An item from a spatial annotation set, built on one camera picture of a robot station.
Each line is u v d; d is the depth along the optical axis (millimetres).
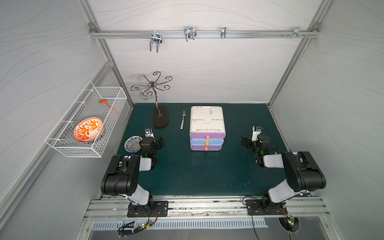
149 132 813
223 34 783
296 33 765
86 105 699
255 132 842
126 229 702
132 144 957
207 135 797
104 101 786
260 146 736
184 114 1143
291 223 705
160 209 738
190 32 765
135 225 700
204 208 753
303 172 467
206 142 858
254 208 729
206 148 903
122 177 455
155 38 782
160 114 1111
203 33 783
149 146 705
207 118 829
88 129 638
